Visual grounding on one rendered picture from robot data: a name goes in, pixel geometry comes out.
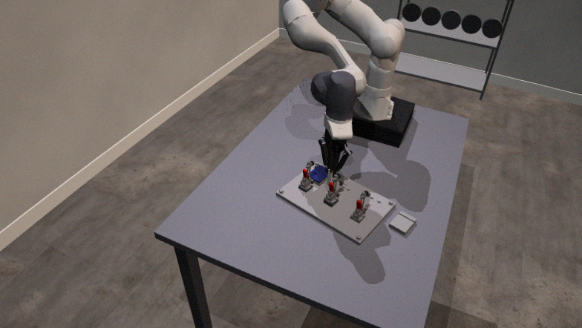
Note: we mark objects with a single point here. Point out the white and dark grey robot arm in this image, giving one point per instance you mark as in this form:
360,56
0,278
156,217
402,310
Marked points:
342,92

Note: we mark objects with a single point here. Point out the blue rectangular block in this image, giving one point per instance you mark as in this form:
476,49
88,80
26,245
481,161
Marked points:
319,174

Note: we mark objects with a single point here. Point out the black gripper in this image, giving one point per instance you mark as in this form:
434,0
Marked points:
330,151

